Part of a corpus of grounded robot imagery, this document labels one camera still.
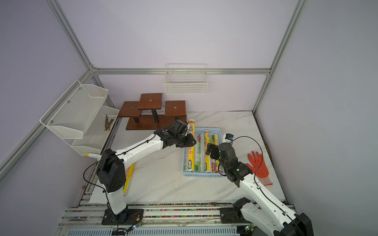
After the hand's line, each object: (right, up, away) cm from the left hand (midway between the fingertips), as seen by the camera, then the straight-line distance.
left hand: (193, 143), depth 85 cm
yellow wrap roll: (-1, -4, -3) cm, 5 cm away
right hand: (+12, -2, -4) cm, 13 cm away
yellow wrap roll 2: (+8, -9, +1) cm, 12 cm away
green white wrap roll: (+3, -7, +10) cm, 13 cm away
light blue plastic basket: (+14, +7, +17) cm, 23 cm away
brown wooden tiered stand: (-36, +18, +16) cm, 43 cm away
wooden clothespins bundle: (-57, +11, +11) cm, 59 cm away
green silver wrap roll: (+12, -12, +4) cm, 17 cm away
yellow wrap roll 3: (+12, -8, -15) cm, 21 cm away
